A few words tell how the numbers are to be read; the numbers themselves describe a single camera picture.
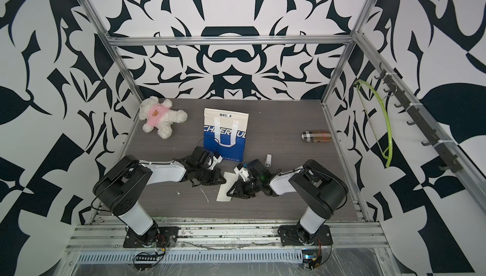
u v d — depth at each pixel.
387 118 0.68
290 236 0.74
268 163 0.91
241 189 0.76
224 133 0.85
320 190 0.47
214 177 0.79
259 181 0.73
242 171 0.85
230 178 0.89
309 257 0.71
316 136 1.02
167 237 0.74
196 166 0.75
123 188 0.47
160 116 1.02
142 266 0.69
